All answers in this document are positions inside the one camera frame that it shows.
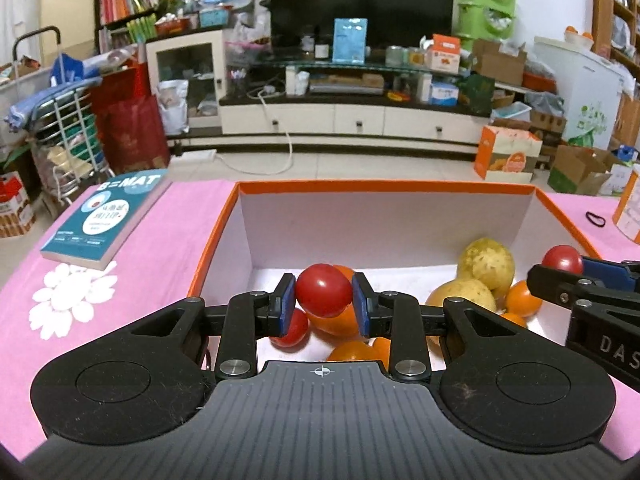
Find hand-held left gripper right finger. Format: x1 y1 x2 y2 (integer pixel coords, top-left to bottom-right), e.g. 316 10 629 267
351 271 526 382

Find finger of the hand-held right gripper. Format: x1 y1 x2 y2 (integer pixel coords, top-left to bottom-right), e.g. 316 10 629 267
582 256 640 287
526 263 640 313

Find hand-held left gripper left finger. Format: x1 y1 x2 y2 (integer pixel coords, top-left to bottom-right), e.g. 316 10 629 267
131 272 297 381

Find red cherry tomato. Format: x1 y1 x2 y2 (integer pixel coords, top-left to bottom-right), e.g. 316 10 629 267
295 263 354 319
541 244 584 277
270 307 309 348

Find large orange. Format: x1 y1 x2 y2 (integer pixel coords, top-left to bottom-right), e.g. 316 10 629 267
305 264 362 337

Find yellow pear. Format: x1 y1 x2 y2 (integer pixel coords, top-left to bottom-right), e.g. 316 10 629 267
456 237 516 298
425 278 497 313

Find orange cardboard box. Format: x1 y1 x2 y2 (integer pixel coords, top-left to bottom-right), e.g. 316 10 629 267
187 181 603 371

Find open brown cardboard box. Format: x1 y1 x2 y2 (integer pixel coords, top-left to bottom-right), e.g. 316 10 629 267
547 145 623 196

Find orange white carton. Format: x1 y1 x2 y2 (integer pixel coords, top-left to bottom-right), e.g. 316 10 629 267
473 125 543 184

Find pink flowered tablecloth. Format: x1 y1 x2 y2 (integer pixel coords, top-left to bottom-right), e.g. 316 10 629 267
0 177 640 461

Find white refrigerator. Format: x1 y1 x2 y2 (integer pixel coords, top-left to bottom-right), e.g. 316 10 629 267
532 36 626 151

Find white tv cabinet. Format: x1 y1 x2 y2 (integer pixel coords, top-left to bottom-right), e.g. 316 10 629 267
167 57 493 161

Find teal book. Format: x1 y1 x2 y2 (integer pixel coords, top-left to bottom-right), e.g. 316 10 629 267
40 169 173 272

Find dark green gift bag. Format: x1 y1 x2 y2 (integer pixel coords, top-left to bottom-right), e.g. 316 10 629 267
459 75 496 117

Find blue white tissue box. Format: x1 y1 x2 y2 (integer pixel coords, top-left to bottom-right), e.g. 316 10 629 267
430 82 460 107

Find white plastic pouch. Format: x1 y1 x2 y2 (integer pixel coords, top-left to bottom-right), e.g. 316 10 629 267
157 80 190 136

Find red gift bag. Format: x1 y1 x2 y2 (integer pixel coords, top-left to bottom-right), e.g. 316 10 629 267
100 95 172 176
89 62 151 111

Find orange white medicine box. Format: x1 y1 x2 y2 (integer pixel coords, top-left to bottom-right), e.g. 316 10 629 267
431 34 463 73

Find white glass-door cabinet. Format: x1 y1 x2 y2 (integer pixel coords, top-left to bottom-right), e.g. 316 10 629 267
146 29 224 136

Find wooden shelf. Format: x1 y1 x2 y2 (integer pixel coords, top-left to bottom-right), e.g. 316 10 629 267
592 0 640 73

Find blue packet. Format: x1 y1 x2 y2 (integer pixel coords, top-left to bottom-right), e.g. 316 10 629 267
332 18 368 65

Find green stacking bins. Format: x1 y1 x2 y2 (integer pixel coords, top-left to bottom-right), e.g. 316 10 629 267
456 0 517 51

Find red white carton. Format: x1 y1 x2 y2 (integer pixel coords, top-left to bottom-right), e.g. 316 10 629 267
0 171 36 238

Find teal plastic basket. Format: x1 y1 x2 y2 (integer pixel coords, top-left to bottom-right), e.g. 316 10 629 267
199 7 236 28

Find black television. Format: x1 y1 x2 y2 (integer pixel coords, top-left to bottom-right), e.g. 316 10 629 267
270 0 457 53

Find blue folded cloth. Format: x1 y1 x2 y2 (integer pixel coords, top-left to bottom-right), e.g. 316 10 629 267
5 80 101 131

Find blue shopping bag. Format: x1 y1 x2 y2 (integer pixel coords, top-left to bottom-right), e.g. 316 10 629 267
50 55 103 86

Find dark bookshelf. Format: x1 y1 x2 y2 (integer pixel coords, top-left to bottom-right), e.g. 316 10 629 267
94 0 166 53

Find beige standing air conditioner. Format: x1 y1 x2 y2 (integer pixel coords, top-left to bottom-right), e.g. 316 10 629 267
39 0 98 68

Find white power cable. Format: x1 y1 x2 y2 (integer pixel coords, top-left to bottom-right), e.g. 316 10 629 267
217 85 296 175

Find wire shopping cart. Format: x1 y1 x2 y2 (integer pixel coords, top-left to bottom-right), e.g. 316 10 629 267
12 26 108 206

